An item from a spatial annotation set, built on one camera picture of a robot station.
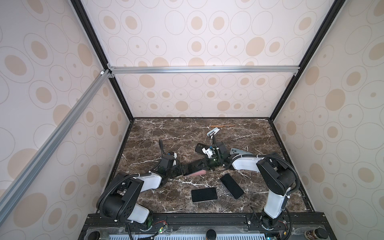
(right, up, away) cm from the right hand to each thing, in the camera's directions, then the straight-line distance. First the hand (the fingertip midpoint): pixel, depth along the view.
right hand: (196, 167), depth 88 cm
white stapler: (+13, +21, +21) cm, 33 cm away
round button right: (+52, -22, -25) cm, 61 cm away
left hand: (-4, 0, +2) cm, 4 cm away
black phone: (+4, -13, -6) cm, 15 cm away
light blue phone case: (+26, +8, +13) cm, 30 cm away
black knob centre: (+6, -22, -25) cm, 34 cm away
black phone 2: (+21, -11, +1) cm, 24 cm away
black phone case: (+2, +10, +15) cm, 19 cm away
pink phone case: (+1, -3, -1) cm, 3 cm away
